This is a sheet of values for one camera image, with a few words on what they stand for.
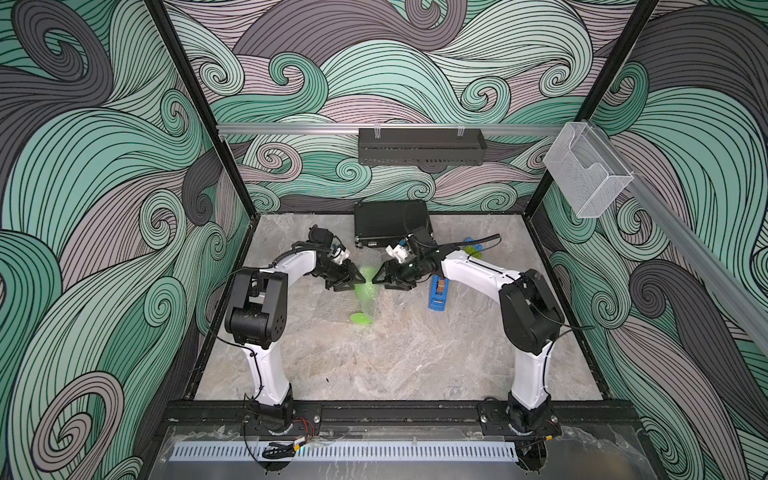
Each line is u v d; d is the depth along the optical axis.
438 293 0.94
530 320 0.50
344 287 0.87
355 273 0.88
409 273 0.79
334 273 0.83
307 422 0.72
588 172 0.83
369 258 0.97
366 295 0.90
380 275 0.83
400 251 0.86
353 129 0.94
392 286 0.87
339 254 0.86
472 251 1.07
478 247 1.07
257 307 0.52
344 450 0.70
